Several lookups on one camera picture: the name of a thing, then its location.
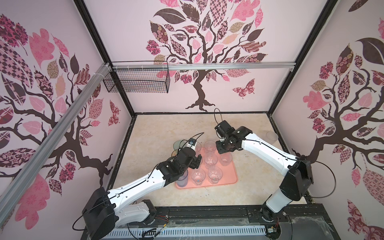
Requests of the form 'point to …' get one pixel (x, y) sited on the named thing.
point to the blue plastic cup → (182, 180)
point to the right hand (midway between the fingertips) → (221, 145)
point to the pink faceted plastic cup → (226, 158)
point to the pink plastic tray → (229, 176)
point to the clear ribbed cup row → (210, 160)
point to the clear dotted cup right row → (272, 135)
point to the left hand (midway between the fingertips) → (193, 154)
